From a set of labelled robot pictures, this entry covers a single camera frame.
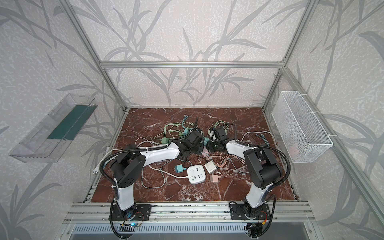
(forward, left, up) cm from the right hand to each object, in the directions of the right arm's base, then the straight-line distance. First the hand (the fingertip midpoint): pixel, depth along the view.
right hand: (209, 141), depth 97 cm
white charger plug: (-17, 0, -1) cm, 17 cm away
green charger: (+2, +30, -1) cm, 30 cm away
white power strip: (-21, +8, -1) cm, 22 cm away
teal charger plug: (-18, +18, -1) cm, 25 cm away
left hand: (-3, +3, +4) cm, 6 cm away
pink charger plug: (-23, -2, -1) cm, 24 cm away
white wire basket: (-18, -38, +32) cm, 53 cm away
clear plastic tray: (-16, +71, +30) cm, 79 cm away
